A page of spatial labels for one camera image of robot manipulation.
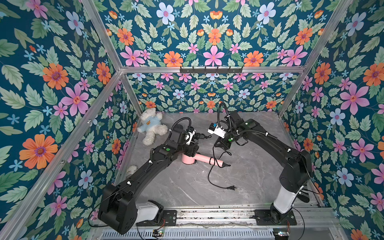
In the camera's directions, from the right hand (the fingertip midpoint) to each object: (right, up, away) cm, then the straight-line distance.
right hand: (219, 139), depth 83 cm
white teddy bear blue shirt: (-46, +8, +21) cm, 51 cm away
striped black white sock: (+45, -31, -3) cm, 55 cm away
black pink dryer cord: (-5, -11, -6) cm, 14 cm away
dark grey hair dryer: (-13, +1, +19) cm, 23 cm away
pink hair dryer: (-17, -11, -5) cm, 21 cm away
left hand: (-14, -3, -1) cm, 14 cm away
